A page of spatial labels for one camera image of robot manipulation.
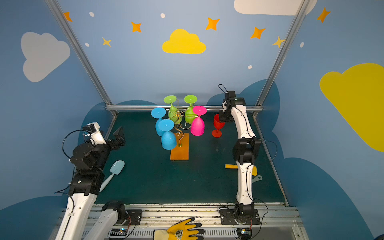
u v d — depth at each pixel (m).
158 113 0.75
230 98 0.72
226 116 0.85
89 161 0.48
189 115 0.89
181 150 0.97
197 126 0.84
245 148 0.59
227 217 0.75
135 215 0.75
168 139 0.75
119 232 0.73
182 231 0.68
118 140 0.61
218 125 1.01
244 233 0.73
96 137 0.57
